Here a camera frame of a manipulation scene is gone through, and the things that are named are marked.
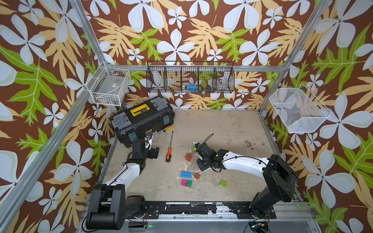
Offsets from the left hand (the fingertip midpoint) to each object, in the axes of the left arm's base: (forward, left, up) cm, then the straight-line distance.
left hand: (149, 143), depth 91 cm
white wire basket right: (+11, -89, +20) cm, 92 cm away
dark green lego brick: (-22, -26, -7) cm, 35 cm away
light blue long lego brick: (-17, -24, -7) cm, 30 cm away
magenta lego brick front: (-22, -23, -7) cm, 32 cm away
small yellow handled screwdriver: (+17, -9, -8) cm, 21 cm away
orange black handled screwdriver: (-6, -12, -5) cm, 15 cm away
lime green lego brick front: (-22, -45, -7) cm, 51 cm away
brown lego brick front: (-18, -30, -6) cm, 36 cm away
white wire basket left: (+25, +23, +26) cm, 43 cm away
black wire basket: (+40, -26, +23) cm, 53 cm away
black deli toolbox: (+17, -2, +9) cm, 19 cm away
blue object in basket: (+29, -27, +21) cm, 45 cm away
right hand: (-10, -32, -5) cm, 34 cm away
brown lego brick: (-7, -25, -5) cm, 26 cm away
